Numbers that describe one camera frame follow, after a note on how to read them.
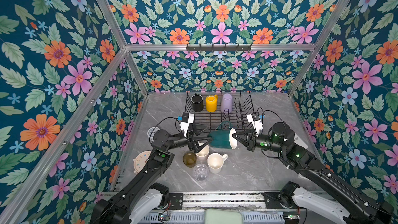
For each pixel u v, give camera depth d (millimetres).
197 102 990
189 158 857
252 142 565
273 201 725
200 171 826
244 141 612
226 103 989
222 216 665
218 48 909
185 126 594
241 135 614
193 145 568
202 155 808
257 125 593
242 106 1086
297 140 932
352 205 411
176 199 738
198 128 676
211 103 1014
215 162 835
